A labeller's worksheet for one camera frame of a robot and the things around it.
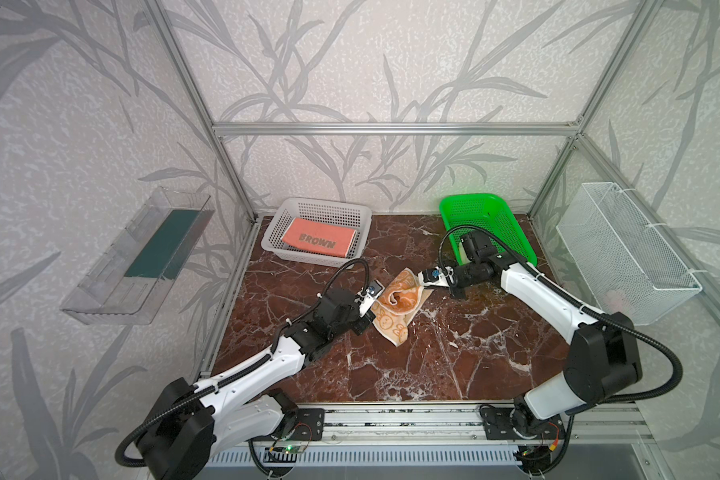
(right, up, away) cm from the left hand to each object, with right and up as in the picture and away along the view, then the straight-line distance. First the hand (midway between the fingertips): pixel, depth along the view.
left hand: (374, 291), depth 81 cm
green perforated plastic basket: (+44, +26, +38) cm, 63 cm away
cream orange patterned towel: (+8, -3, +5) cm, 10 cm away
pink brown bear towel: (-22, +15, +30) cm, 40 cm away
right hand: (+16, +5, +4) cm, 17 cm away
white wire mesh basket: (+55, +8, -17) cm, 58 cm away
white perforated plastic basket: (-9, +24, +30) cm, 40 cm away
